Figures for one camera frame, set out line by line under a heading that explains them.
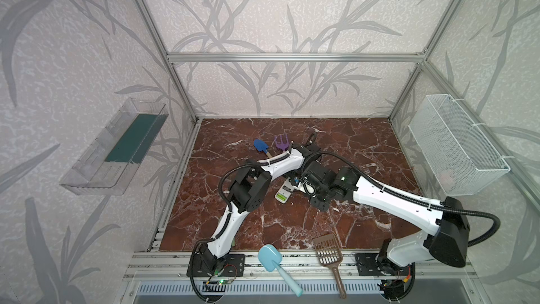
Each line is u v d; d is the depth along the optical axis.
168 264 0.75
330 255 0.77
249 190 0.56
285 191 0.91
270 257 0.76
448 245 0.39
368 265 0.74
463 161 0.62
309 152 0.73
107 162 0.64
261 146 1.08
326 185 0.57
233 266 0.72
